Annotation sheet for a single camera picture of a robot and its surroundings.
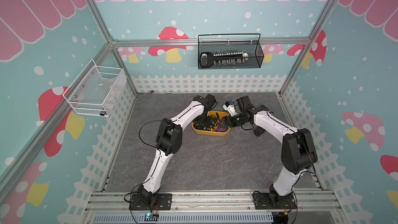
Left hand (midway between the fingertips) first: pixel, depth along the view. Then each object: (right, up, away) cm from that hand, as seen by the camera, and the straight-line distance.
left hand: (200, 125), depth 96 cm
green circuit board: (-23, -41, -24) cm, 53 cm away
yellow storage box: (+8, +7, +6) cm, 12 cm away
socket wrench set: (+4, +39, -7) cm, 40 cm away
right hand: (+14, +2, -7) cm, 15 cm away
